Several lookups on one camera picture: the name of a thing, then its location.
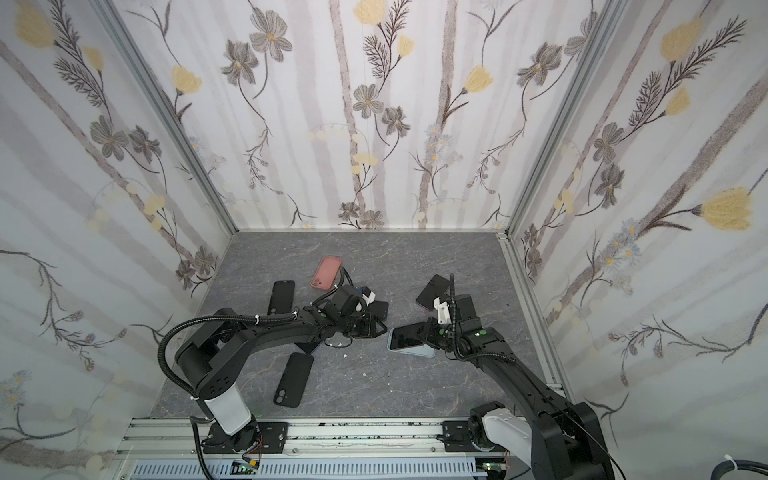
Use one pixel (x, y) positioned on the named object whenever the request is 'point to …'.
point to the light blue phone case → (419, 350)
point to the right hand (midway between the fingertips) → (409, 327)
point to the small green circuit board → (245, 466)
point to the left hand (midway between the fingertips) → (381, 323)
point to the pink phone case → (326, 273)
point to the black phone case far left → (282, 298)
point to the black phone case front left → (292, 385)
